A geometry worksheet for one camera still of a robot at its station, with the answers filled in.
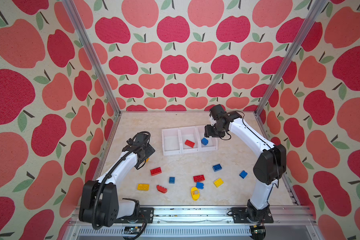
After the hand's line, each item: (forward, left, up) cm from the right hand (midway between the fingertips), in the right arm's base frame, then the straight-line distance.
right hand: (212, 134), depth 89 cm
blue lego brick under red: (-26, +5, -17) cm, 31 cm away
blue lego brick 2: (-14, -5, -15) cm, 21 cm away
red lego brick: (+1, +13, -14) cm, 19 cm away
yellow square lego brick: (-24, -5, -14) cm, 28 cm away
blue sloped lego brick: (-17, -20, -15) cm, 30 cm away
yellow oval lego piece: (-32, +8, -12) cm, 35 cm away
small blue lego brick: (-25, +21, -13) cm, 36 cm away
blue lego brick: (+3, +3, -13) cm, 14 cm away
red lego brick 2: (-22, +32, -12) cm, 40 cm away
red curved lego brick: (-31, +27, -14) cm, 43 cm away
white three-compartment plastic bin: (+2, +25, -13) cm, 28 cm away
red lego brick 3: (-22, +6, -15) cm, 27 cm away
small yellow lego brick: (-13, +40, -16) cm, 45 cm away
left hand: (-14, +37, -7) cm, 40 cm away
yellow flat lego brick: (-31, +37, -14) cm, 50 cm away
